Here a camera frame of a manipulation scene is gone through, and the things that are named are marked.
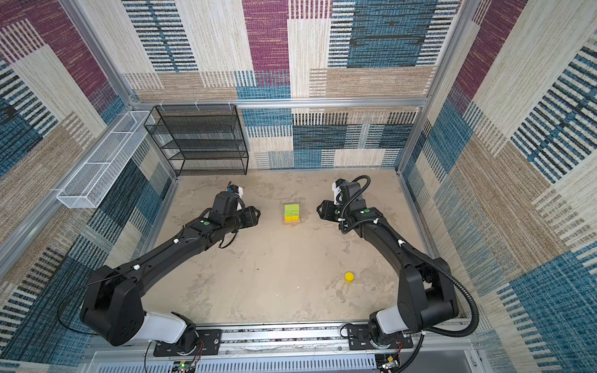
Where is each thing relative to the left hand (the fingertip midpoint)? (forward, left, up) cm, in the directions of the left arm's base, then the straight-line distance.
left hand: (257, 210), depth 85 cm
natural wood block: (+4, -12, -15) cm, 20 cm away
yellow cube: (+4, -12, -14) cm, 19 cm away
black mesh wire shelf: (+40, +30, +1) cm, 50 cm away
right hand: (0, -24, -1) cm, 24 cm away
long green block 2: (+5, -12, -13) cm, 19 cm away
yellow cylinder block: (-20, -33, -14) cm, 41 cm away
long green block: (+6, -12, -9) cm, 16 cm away
